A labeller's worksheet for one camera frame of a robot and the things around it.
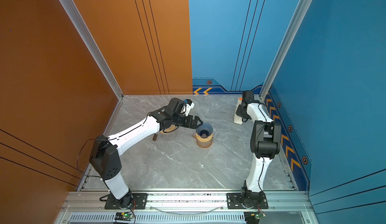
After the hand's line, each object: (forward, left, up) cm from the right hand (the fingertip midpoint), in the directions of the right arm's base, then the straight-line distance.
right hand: (241, 113), depth 100 cm
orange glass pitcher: (-19, +25, -8) cm, 32 cm away
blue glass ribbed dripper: (-15, +26, +4) cm, 30 cm away
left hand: (-15, +29, +12) cm, 34 cm away
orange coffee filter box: (+10, 0, +4) cm, 11 cm away
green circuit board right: (-56, +3, -9) cm, 57 cm away
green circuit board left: (-56, +63, -7) cm, 84 cm away
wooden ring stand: (-22, +27, +2) cm, 35 cm away
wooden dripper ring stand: (-24, +42, +19) cm, 52 cm away
